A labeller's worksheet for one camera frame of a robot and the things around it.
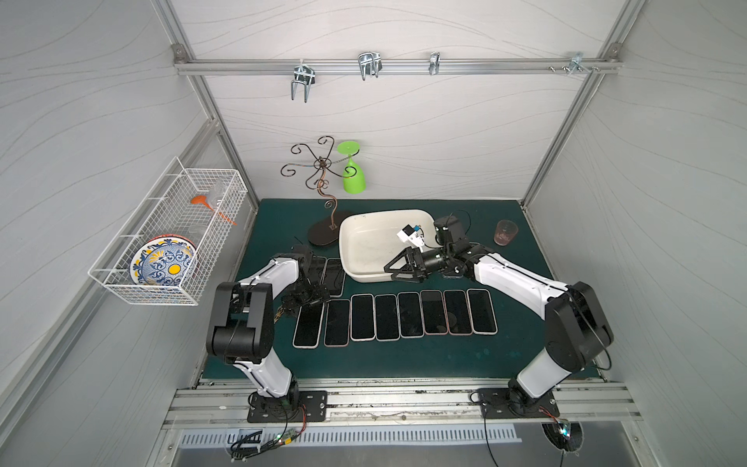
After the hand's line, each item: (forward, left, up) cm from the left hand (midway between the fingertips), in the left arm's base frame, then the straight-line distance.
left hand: (314, 307), depth 90 cm
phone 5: (0, -53, -2) cm, 53 cm away
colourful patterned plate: (-5, +26, +33) cm, 42 cm away
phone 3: (-3, -23, 0) cm, 23 cm away
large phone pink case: (-1, -38, 0) cm, 38 cm away
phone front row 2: (0, -46, -3) cm, 46 cm away
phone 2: (-5, -8, +1) cm, 10 cm away
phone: (-6, +1, -1) cm, 6 cm away
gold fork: (-2, +11, -1) cm, 11 cm away
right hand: (+1, -23, +19) cm, 30 cm away
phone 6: (+15, +2, -2) cm, 15 cm away
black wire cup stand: (+32, 0, 0) cm, 32 cm away
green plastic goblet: (+27, -13, +31) cm, 43 cm away
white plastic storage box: (+27, -16, -1) cm, 32 cm away
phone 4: (-2, -31, -1) cm, 31 cm away
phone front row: (-1, -15, -4) cm, 16 cm away
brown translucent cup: (+31, -67, +2) cm, 74 cm away
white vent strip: (-33, -13, -2) cm, 36 cm away
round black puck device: (-31, -68, -4) cm, 75 cm away
